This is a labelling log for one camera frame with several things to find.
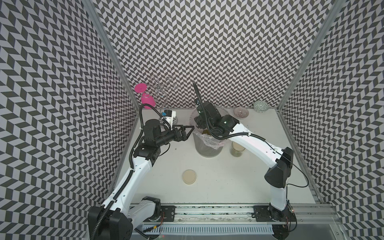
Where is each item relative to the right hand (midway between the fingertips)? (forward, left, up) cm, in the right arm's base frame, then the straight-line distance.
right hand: (206, 114), depth 79 cm
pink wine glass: (+21, +39, -6) cm, 44 cm away
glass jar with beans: (-10, -18, -25) cm, 32 cm away
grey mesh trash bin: (-10, +2, -20) cm, 22 cm away
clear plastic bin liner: (-14, -4, -5) cm, 15 cm away
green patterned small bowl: (+30, -44, -24) cm, 58 cm away
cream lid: (-22, +10, -31) cm, 39 cm away
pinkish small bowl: (+23, -27, -24) cm, 43 cm away
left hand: (-9, +9, 0) cm, 13 cm away
